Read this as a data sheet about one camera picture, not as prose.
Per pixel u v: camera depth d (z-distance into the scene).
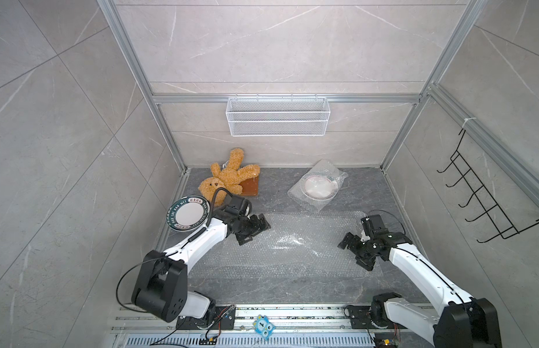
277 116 0.99
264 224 0.77
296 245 0.90
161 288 0.42
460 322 0.39
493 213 0.64
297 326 0.73
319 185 1.10
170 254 0.45
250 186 1.07
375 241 0.60
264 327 0.70
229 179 1.05
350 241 0.77
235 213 0.67
